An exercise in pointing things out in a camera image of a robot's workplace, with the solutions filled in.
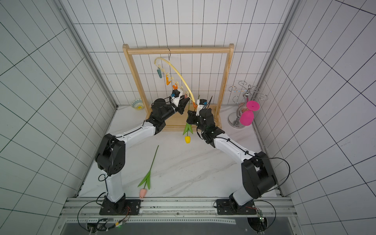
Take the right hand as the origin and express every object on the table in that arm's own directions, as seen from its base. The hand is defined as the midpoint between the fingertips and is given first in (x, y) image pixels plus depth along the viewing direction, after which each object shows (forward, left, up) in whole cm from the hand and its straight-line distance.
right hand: (182, 111), depth 82 cm
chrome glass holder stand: (+17, -37, -24) cm, 47 cm away
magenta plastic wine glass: (+11, -43, -15) cm, 46 cm away
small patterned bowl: (+26, +41, -22) cm, 53 cm away
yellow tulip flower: (-6, -4, -6) cm, 10 cm away
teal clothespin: (+26, +17, +9) cm, 32 cm away
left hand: (+7, -3, +4) cm, 8 cm away
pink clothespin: (+5, -2, +7) cm, 9 cm away
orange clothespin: (+1, -8, +4) cm, 9 cm away
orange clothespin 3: (+12, +5, +8) cm, 15 cm away
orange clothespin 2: (+18, +10, +7) cm, 22 cm away
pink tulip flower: (-38, +19, -23) cm, 48 cm away
